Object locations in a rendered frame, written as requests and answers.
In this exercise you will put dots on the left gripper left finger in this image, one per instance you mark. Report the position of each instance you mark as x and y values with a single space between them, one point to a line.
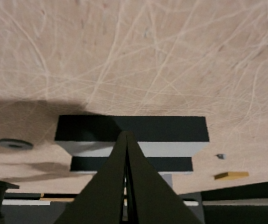
101 201

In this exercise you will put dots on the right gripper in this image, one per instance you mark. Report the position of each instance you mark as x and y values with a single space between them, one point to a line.
125 220

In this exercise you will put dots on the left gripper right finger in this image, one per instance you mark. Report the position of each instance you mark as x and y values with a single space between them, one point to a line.
153 200

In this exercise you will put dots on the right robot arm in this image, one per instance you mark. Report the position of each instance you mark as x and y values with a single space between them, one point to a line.
3 187

